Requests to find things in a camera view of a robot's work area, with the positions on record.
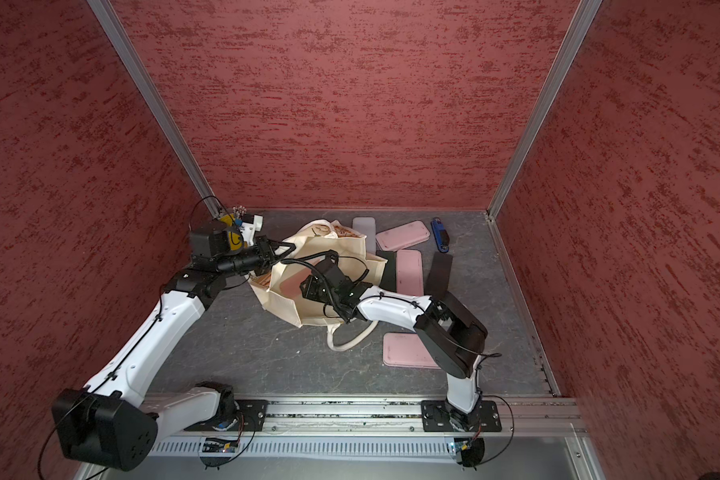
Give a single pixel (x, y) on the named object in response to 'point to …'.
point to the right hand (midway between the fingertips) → (305, 292)
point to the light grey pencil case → (367, 227)
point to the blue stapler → (441, 233)
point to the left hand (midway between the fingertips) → (294, 253)
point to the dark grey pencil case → (439, 274)
